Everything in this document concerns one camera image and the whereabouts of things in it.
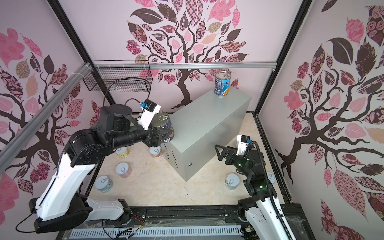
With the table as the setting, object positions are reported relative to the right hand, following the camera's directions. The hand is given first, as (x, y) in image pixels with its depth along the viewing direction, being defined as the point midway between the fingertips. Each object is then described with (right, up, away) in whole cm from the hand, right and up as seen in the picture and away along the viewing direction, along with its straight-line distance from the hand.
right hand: (221, 146), depth 69 cm
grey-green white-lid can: (-62, -22, +9) cm, 67 cm away
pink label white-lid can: (-54, -16, +14) cm, 58 cm away
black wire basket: (-61, +42, +25) cm, 79 cm away
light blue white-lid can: (+8, -21, +10) cm, 24 cm away
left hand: (-25, +8, -14) cm, 30 cm away
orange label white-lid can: (-38, -7, +23) cm, 45 cm away
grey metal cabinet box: (-10, +9, -3) cm, 13 cm away
